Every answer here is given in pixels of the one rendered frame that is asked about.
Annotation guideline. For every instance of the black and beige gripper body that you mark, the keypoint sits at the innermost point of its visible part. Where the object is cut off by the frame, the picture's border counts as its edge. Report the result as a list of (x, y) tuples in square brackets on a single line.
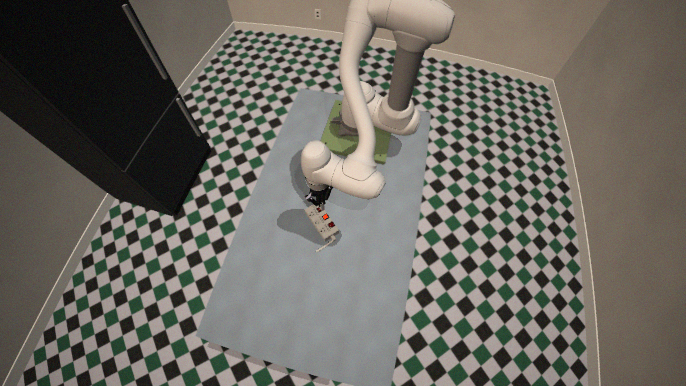
[(315, 193)]

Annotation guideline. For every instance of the beige power strip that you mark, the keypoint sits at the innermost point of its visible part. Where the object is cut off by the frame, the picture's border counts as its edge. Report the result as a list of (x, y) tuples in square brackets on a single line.
[(323, 223)]

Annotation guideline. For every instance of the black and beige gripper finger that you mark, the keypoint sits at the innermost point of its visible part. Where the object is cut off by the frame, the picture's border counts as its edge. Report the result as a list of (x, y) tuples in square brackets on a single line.
[(316, 203), (325, 196)]

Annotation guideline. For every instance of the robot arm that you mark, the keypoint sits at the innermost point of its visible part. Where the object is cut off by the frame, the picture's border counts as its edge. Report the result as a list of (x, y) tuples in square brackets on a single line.
[(416, 24)]

